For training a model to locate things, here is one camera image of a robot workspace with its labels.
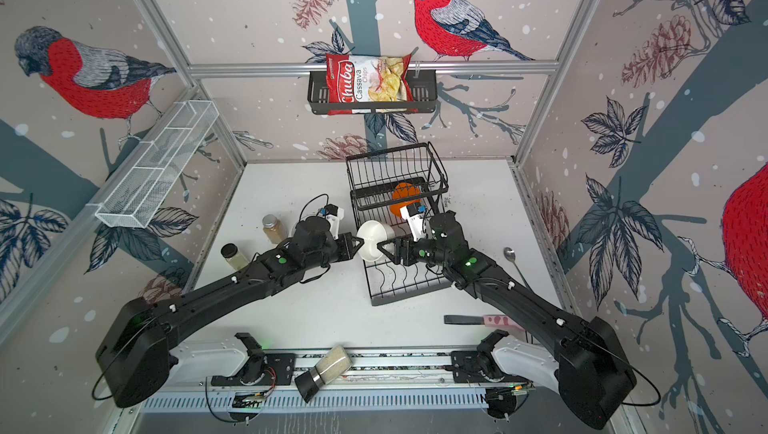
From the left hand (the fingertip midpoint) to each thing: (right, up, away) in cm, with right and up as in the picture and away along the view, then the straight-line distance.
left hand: (365, 243), depth 78 cm
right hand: (+4, -2, -2) cm, 5 cm away
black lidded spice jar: (-39, -4, +7) cm, 40 cm away
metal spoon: (+45, -7, +16) cm, 48 cm away
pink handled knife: (+34, -22, +2) cm, 40 cm away
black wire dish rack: (+4, +16, +13) cm, 21 cm away
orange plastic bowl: (+12, +13, +28) cm, 33 cm away
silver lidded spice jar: (-30, +2, +14) cm, 33 cm away
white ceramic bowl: (+2, +2, +4) cm, 5 cm away
